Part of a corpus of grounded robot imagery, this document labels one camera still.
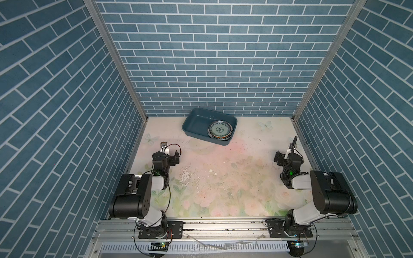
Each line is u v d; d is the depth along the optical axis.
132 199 0.44
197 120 1.19
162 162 0.72
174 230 0.74
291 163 0.72
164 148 0.79
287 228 0.68
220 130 1.08
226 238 0.73
